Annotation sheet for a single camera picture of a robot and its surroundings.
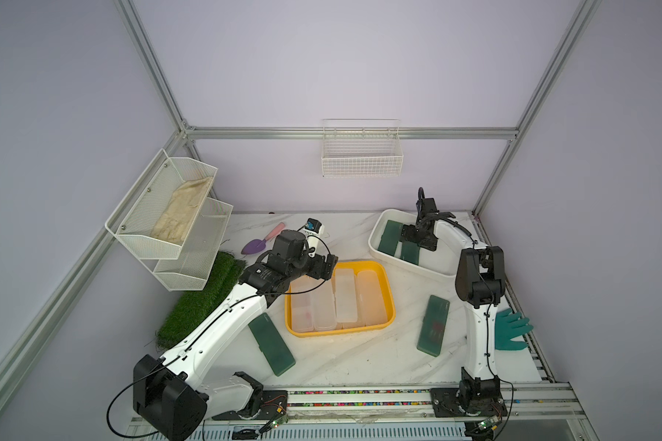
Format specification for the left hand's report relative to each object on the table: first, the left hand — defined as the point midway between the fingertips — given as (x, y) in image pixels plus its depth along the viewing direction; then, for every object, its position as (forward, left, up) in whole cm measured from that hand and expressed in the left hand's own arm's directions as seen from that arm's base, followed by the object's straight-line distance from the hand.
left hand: (321, 257), depth 78 cm
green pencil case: (-17, +16, -22) cm, 32 cm away
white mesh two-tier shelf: (+4, +48, -11) cm, 49 cm away
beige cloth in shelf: (+16, +42, +7) cm, 45 cm away
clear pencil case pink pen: (-5, +7, -19) cm, 21 cm away
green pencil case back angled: (+17, -33, -20) cm, 42 cm away
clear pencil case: (-8, -1, -19) cm, 20 cm away
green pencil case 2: (-12, -35, -21) cm, 43 cm away
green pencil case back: (+25, -26, -21) cm, 42 cm away
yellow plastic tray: (-5, +11, -18) cm, 22 cm away
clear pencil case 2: (-2, -7, -19) cm, 20 cm away
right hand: (+21, -35, -20) cm, 45 cm away
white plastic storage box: (0, -35, +9) cm, 36 cm away
